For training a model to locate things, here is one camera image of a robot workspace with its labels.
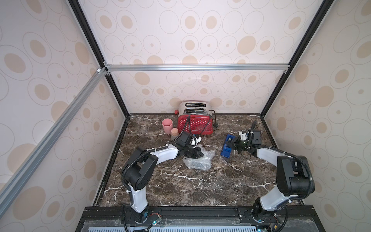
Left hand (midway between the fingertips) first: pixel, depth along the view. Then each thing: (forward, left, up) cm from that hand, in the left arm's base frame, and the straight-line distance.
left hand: (207, 155), depth 87 cm
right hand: (+10, -16, +1) cm, 19 cm away
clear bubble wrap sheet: (-4, +3, -2) cm, 5 cm away
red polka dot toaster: (+25, +7, +7) cm, 27 cm away
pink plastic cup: (+23, +26, +1) cm, 35 cm away
